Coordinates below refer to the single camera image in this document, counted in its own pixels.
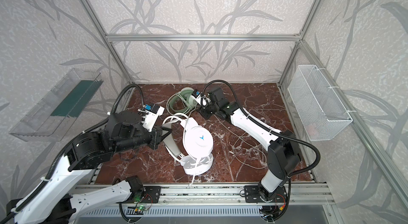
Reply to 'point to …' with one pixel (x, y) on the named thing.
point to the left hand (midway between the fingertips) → (174, 128)
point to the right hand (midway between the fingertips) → (200, 101)
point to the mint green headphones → (181, 103)
